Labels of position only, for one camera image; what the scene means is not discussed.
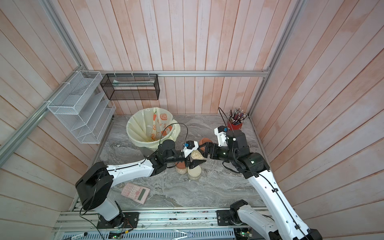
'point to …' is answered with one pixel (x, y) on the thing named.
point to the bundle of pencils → (237, 116)
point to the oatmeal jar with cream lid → (194, 173)
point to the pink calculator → (137, 193)
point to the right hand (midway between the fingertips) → (203, 148)
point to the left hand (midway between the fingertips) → (202, 154)
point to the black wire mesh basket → (131, 86)
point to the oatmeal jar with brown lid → (181, 167)
